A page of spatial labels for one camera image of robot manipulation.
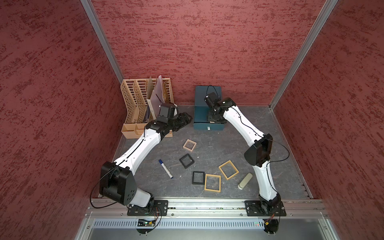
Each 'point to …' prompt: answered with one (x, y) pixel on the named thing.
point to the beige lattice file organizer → (134, 92)
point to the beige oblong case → (245, 181)
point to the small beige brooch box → (189, 145)
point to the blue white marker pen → (166, 169)
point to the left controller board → (144, 222)
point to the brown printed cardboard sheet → (149, 88)
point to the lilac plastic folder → (157, 98)
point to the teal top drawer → (201, 122)
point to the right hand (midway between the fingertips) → (215, 121)
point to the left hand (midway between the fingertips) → (188, 122)
